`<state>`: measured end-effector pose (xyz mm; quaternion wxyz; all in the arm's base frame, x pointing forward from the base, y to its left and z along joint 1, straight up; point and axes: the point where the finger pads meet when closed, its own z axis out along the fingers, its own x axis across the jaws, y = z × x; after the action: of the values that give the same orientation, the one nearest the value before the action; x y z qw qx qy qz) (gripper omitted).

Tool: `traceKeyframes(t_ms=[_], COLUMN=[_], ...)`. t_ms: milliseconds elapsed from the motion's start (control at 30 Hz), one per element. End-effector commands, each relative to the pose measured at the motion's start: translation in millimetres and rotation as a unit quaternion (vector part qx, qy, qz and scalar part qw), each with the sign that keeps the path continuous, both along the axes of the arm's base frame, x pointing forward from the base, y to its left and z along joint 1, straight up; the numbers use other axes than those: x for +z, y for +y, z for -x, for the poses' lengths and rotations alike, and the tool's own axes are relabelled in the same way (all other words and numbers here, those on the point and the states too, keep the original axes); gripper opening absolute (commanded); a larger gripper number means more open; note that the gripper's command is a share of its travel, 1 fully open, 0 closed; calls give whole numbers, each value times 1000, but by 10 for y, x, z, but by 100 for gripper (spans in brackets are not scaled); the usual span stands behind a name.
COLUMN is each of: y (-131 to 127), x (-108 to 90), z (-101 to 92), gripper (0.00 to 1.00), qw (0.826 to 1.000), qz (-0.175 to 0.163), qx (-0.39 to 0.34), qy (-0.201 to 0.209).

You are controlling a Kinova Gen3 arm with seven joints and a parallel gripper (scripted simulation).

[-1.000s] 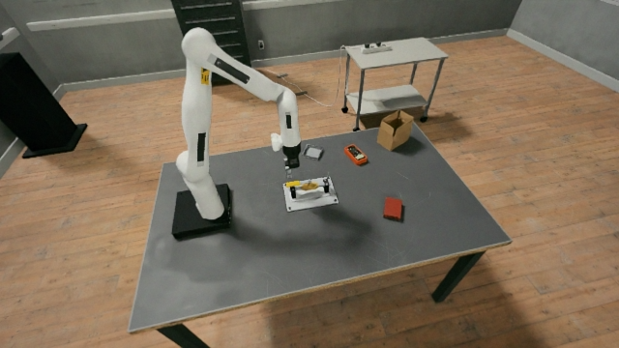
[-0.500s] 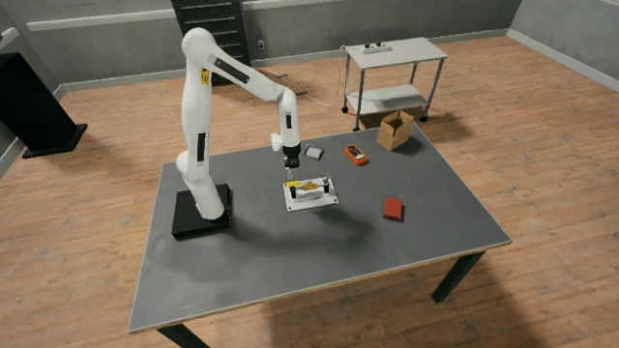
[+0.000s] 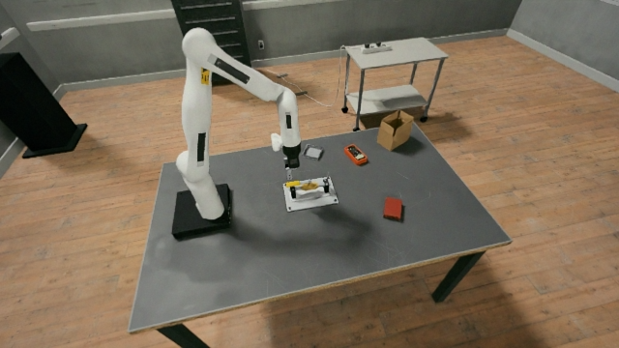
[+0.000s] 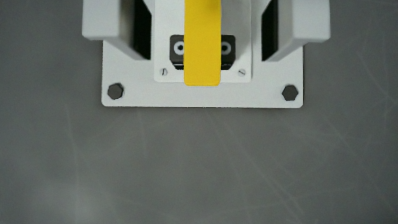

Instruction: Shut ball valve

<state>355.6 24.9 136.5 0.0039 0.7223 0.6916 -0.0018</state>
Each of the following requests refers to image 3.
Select red rectangular block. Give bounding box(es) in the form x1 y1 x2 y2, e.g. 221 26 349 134
383 197 402 221

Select brown cardboard box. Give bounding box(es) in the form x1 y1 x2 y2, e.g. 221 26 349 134
377 111 414 151

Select orange handheld multimeter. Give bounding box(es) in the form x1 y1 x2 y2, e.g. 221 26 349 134
344 145 367 165

